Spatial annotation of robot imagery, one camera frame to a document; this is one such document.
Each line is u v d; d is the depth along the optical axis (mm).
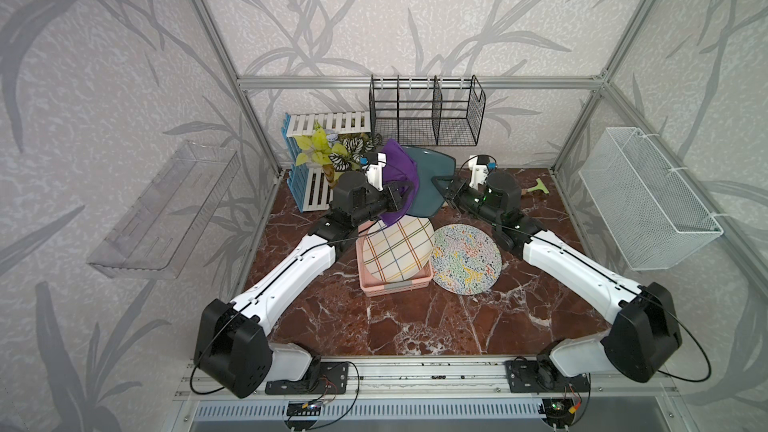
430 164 751
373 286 821
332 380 732
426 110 1042
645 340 416
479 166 704
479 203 652
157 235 675
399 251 929
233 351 398
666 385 725
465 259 945
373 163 656
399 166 771
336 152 872
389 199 650
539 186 1116
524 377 730
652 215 628
